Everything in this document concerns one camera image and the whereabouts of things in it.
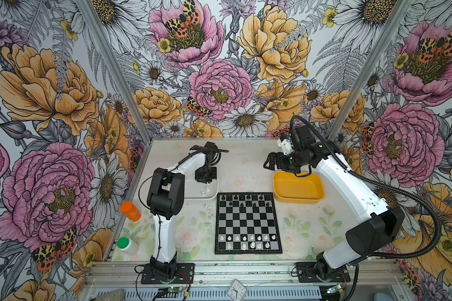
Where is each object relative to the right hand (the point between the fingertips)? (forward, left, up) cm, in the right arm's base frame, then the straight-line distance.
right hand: (275, 172), depth 77 cm
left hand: (+6, +30, -18) cm, 36 cm away
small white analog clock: (-37, +17, -21) cm, 46 cm away
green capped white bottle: (-23, +58, -14) cm, 64 cm away
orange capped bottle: (-8, +61, -15) cm, 64 cm away
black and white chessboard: (-12, +11, -21) cm, 27 cm away
